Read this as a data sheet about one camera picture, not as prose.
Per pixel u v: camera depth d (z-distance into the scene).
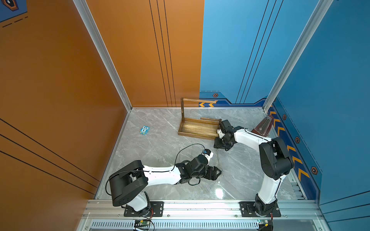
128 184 0.44
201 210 0.76
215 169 0.71
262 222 0.72
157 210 0.74
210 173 0.69
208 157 0.74
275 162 0.50
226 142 0.81
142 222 0.72
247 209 0.72
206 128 1.06
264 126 0.93
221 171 0.76
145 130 1.05
